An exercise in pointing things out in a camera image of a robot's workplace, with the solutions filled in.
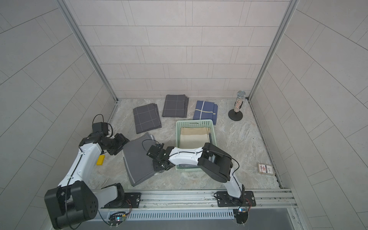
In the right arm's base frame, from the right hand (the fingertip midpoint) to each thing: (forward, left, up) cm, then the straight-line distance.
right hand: (158, 168), depth 83 cm
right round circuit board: (-25, -43, -3) cm, 50 cm away
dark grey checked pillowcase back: (+46, -10, +4) cm, 47 cm away
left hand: (+14, +16, +12) cm, 24 cm away
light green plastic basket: (+29, -23, +2) cm, 37 cm away
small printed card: (-5, -62, +1) cm, 62 cm away
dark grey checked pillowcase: (+36, +11, +5) cm, 37 cm away
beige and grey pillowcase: (+18, -23, +2) cm, 29 cm away
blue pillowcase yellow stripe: (+40, -33, +3) cm, 52 cm away
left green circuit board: (-23, +16, +4) cm, 28 cm away
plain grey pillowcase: (+1, +9, +5) cm, 11 cm away
